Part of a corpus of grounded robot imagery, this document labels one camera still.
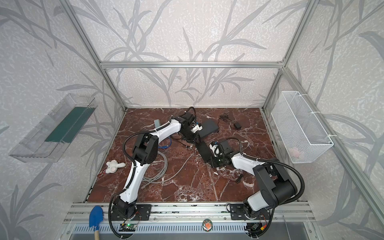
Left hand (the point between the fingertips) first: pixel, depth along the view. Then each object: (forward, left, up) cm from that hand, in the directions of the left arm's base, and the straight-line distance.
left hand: (200, 139), depth 97 cm
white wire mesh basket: (-19, -41, +33) cm, 56 cm away
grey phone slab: (+13, +31, 0) cm, 34 cm away
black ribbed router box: (-7, -2, -3) cm, 8 cm away
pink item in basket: (-17, -47, +18) cm, 53 cm away
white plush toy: (-18, +51, -1) cm, 54 cm away
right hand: (-12, -6, -2) cm, 13 cm away
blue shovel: (-43, +51, -2) cm, 67 cm away
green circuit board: (-47, +35, -4) cm, 59 cm away
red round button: (-46, -4, -2) cm, 46 cm away
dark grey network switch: (+16, -7, -7) cm, 19 cm away
